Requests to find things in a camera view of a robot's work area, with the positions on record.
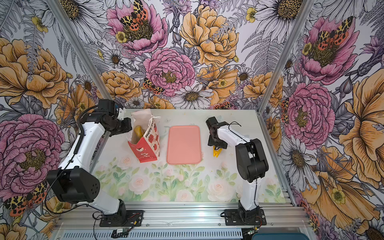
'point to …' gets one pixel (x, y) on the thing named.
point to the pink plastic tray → (184, 145)
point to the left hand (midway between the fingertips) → (131, 132)
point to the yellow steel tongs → (216, 153)
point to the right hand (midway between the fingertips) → (217, 147)
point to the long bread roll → (138, 132)
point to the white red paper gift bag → (146, 148)
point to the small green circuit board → (121, 232)
